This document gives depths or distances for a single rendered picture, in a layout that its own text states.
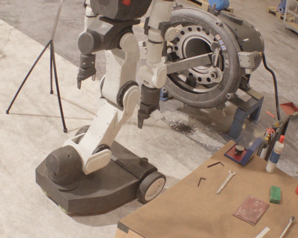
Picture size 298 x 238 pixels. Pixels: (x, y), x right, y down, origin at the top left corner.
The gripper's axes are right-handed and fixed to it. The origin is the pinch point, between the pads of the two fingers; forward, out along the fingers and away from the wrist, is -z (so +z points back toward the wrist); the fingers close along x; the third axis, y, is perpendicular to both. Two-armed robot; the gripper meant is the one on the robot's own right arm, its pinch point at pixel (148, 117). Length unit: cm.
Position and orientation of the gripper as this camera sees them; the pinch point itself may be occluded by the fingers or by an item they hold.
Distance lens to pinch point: 226.1
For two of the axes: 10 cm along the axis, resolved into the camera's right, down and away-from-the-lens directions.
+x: 6.7, -4.3, 6.1
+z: 0.7, -7.7, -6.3
